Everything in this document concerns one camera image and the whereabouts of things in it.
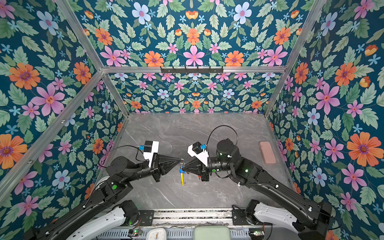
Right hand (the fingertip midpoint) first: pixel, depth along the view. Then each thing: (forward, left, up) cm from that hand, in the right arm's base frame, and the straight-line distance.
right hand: (184, 167), depth 57 cm
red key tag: (-4, -6, 0) cm, 7 cm away
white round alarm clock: (-6, +29, +2) cm, 29 cm away
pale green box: (-18, -11, -29) cm, 36 cm away
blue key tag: (-1, +1, -1) cm, 2 cm away
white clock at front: (-19, +15, -30) cm, 38 cm away
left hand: (-1, +1, +6) cm, 6 cm away
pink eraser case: (+24, -49, -31) cm, 63 cm away
